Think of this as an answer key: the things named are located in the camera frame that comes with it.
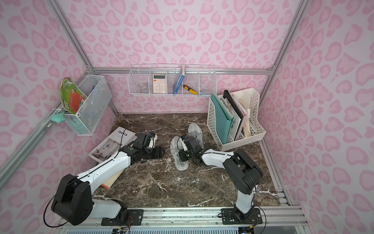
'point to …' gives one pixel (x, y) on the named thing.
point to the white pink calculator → (159, 84)
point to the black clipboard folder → (227, 95)
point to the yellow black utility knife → (194, 91)
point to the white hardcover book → (119, 138)
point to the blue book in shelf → (178, 83)
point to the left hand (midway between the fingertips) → (161, 149)
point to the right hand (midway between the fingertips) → (180, 153)
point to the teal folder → (223, 117)
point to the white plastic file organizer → (248, 100)
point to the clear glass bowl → (143, 88)
